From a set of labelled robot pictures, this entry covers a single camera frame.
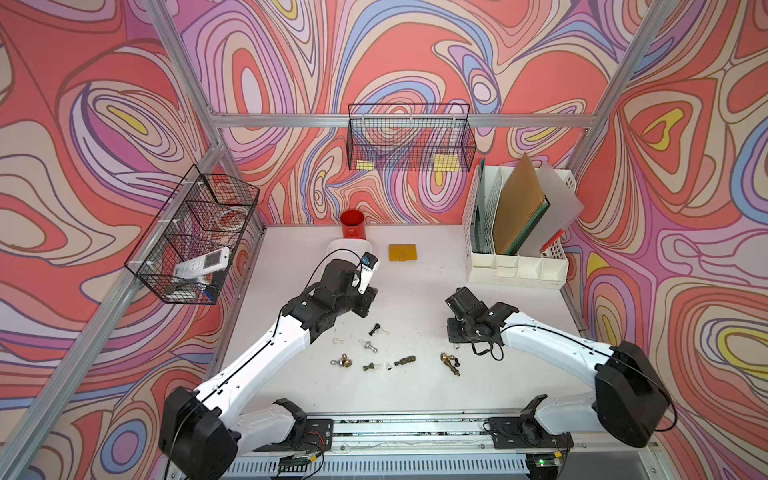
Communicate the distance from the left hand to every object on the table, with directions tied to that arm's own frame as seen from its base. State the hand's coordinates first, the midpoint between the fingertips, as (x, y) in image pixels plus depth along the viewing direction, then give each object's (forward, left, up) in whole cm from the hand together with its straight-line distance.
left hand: (373, 288), depth 78 cm
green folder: (+23, -31, +7) cm, 39 cm away
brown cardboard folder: (+39, -50, -1) cm, 64 cm away
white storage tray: (+28, +6, -14) cm, 32 cm away
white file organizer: (+17, -46, -15) cm, 51 cm away
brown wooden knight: (-12, -9, -19) cm, 24 cm away
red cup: (+35, +9, -11) cm, 37 cm away
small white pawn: (-6, +11, -19) cm, 23 cm away
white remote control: (-1, +37, +12) cm, 39 cm away
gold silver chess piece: (-13, +9, -19) cm, 24 cm away
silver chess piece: (-8, +2, -18) cm, 20 cm away
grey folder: (+21, -55, +10) cm, 59 cm away
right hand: (-7, -24, -16) cm, 30 cm away
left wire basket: (+8, +50, +6) cm, 50 cm away
